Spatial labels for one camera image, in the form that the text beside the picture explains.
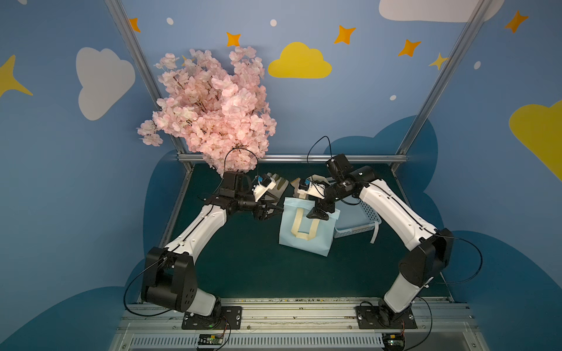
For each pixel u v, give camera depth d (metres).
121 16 0.70
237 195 0.70
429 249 0.44
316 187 0.66
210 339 0.72
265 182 0.69
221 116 0.63
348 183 0.57
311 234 0.77
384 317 0.66
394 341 0.73
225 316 0.74
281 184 1.13
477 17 0.71
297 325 0.74
